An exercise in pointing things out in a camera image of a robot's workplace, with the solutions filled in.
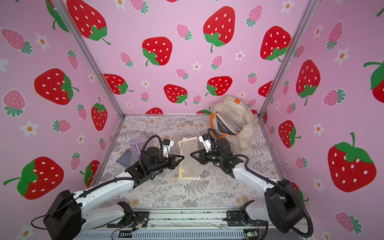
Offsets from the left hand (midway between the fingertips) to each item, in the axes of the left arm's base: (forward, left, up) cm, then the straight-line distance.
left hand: (185, 157), depth 77 cm
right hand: (0, -2, +1) cm, 2 cm away
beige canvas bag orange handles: (+34, -30, -6) cm, 46 cm away
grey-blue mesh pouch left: (+9, +42, -19) cm, 47 cm away
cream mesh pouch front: (-4, -2, -3) cm, 5 cm away
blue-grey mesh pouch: (+26, -25, -3) cm, 36 cm away
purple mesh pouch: (+19, +35, -14) cm, 42 cm away
